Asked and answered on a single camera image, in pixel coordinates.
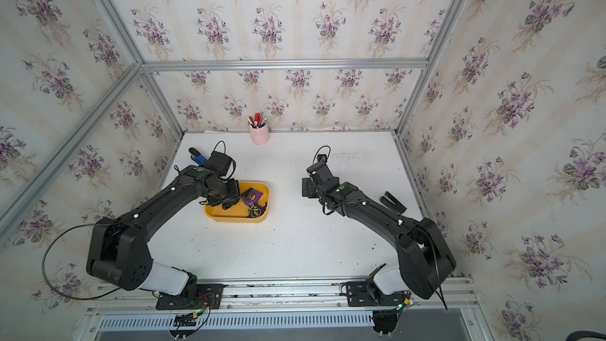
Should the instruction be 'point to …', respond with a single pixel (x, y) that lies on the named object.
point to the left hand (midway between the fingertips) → (237, 197)
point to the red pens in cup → (257, 121)
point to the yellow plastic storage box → (238, 211)
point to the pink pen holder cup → (259, 136)
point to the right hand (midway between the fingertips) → (317, 183)
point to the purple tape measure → (251, 196)
